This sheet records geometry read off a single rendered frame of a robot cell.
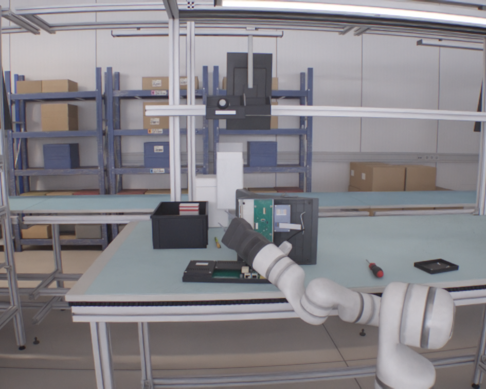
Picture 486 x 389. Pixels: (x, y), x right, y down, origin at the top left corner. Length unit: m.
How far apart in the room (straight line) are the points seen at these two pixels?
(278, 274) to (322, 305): 0.12
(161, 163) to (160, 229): 3.42
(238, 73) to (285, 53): 2.49
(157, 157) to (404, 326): 4.38
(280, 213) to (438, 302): 0.73
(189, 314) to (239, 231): 0.27
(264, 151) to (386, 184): 1.46
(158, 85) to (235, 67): 1.95
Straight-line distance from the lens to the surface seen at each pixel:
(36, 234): 5.41
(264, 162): 4.88
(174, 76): 1.87
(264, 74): 3.05
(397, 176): 4.76
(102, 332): 1.25
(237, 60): 3.05
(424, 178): 4.92
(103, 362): 1.30
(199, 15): 1.91
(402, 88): 5.92
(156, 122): 4.85
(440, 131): 6.18
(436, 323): 0.61
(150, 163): 4.85
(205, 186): 1.71
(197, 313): 1.10
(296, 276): 0.91
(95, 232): 5.16
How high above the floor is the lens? 1.40
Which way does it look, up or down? 9 degrees down
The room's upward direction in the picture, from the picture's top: straight up
